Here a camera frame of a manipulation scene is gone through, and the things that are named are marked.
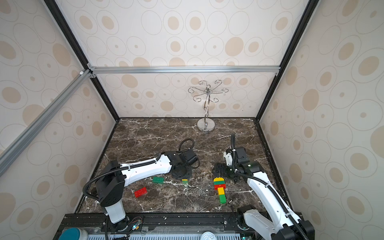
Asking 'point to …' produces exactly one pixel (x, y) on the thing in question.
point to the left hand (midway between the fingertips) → (191, 177)
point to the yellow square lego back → (218, 179)
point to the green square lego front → (222, 199)
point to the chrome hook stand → (207, 124)
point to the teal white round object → (73, 233)
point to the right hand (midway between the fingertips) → (224, 171)
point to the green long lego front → (158, 179)
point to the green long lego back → (219, 182)
